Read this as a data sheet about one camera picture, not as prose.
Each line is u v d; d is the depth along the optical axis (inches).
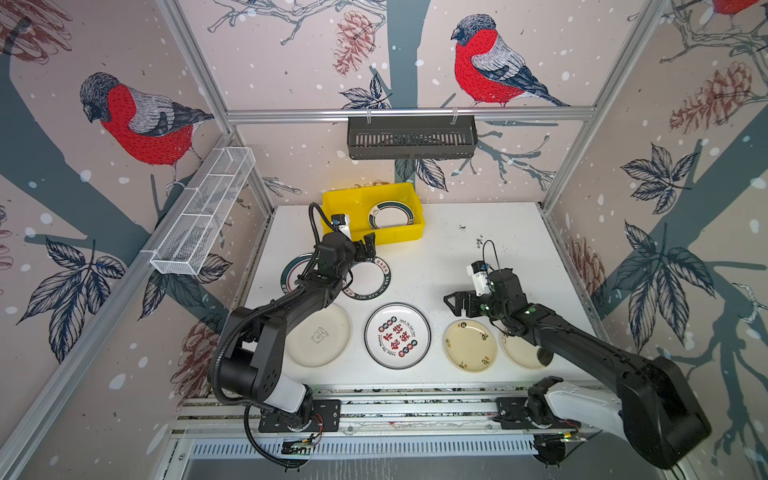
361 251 31.3
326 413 28.8
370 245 32.0
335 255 26.7
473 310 29.8
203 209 31.1
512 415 28.6
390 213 46.5
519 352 31.9
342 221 30.6
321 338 34.4
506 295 25.8
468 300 29.5
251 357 17.3
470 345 34.0
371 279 39.2
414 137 41.0
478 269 30.5
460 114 35.5
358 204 46.5
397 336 34.3
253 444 26.9
